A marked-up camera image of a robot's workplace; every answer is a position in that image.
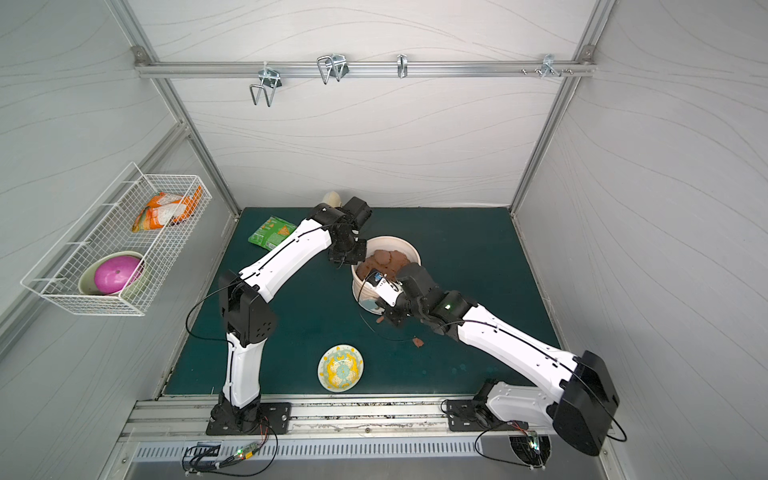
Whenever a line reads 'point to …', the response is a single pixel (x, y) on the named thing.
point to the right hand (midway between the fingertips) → (380, 296)
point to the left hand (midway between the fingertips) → (359, 261)
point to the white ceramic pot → (387, 243)
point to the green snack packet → (271, 233)
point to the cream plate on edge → (333, 199)
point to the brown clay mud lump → (383, 261)
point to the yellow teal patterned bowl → (340, 367)
